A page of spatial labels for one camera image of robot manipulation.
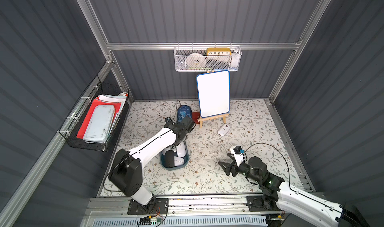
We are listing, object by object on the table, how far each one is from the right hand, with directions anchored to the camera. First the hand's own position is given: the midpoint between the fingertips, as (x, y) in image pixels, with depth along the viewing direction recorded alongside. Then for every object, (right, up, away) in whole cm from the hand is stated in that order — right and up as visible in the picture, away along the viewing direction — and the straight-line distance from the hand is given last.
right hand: (227, 157), depth 78 cm
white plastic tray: (-60, +19, -12) cm, 64 cm away
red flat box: (-17, +21, +32) cm, 42 cm away
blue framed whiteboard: (-5, +36, +13) cm, 39 cm away
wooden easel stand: (-13, +19, +21) cm, 31 cm away
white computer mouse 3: (+3, +12, +23) cm, 26 cm away
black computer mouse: (-32, -3, +8) cm, 33 cm away
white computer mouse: (-26, 0, +12) cm, 28 cm away
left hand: (-27, +9, +6) cm, 30 cm away
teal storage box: (-22, -4, +8) cm, 24 cm away
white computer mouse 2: (-27, -5, +8) cm, 28 cm away
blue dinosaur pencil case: (-25, +25, +31) cm, 47 cm away
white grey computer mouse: (-35, +1, +11) cm, 37 cm away
